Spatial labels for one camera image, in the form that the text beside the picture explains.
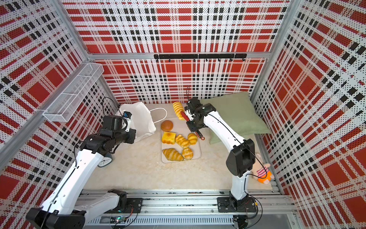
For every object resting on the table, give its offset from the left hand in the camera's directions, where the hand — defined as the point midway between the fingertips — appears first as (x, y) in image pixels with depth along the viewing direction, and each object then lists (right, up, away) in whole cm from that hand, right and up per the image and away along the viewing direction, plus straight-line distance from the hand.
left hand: (134, 132), depth 75 cm
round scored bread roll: (+28, -15, +13) cm, 34 cm away
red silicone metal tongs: (+34, 0, +3) cm, 34 cm away
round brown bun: (+13, +2, +27) cm, 29 cm away
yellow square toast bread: (+15, -6, +20) cm, 26 cm away
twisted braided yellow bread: (+24, -8, +19) cm, 32 cm away
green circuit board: (-4, -43, -7) cm, 43 cm away
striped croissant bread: (+18, -15, +13) cm, 27 cm away
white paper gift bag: (-1, +7, +13) cm, 15 cm away
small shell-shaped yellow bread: (+32, -6, +21) cm, 39 cm away
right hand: (+33, +3, +8) cm, 34 cm away
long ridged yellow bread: (+22, +14, +16) cm, 31 cm away
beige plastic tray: (+23, +1, +30) cm, 38 cm away
